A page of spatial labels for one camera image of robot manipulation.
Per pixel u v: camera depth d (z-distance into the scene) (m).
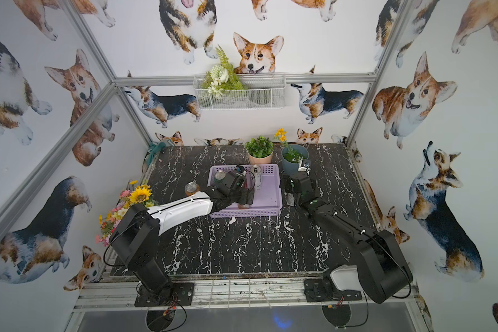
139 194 0.78
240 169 0.81
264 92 0.92
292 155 1.07
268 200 0.99
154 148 1.20
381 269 0.42
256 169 0.93
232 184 0.69
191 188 0.91
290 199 0.93
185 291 0.74
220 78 0.78
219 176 0.94
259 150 1.01
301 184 0.64
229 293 0.75
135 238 0.46
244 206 0.92
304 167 0.75
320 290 0.74
